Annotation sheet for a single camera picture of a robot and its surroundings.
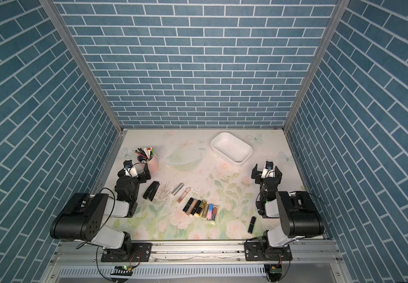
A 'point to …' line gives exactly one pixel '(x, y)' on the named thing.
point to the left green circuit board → (122, 270)
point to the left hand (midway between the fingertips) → (141, 164)
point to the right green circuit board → (275, 272)
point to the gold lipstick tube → (203, 205)
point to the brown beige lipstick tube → (191, 207)
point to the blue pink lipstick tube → (210, 211)
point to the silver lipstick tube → (178, 188)
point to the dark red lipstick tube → (214, 212)
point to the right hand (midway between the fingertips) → (269, 166)
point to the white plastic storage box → (231, 147)
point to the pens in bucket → (145, 155)
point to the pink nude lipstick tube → (183, 194)
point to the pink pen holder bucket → (153, 164)
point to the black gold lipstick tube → (198, 209)
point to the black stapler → (151, 190)
